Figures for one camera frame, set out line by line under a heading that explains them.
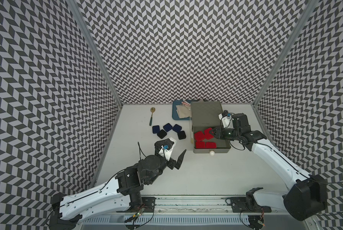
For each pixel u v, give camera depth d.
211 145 0.78
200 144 0.79
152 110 1.14
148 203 0.73
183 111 1.12
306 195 0.39
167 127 1.05
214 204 0.76
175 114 1.12
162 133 1.00
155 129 1.02
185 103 1.20
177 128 1.02
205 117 0.89
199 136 0.78
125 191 0.47
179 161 0.58
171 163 0.56
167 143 0.52
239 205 0.74
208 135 0.78
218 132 0.73
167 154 0.54
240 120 0.60
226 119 0.73
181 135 1.00
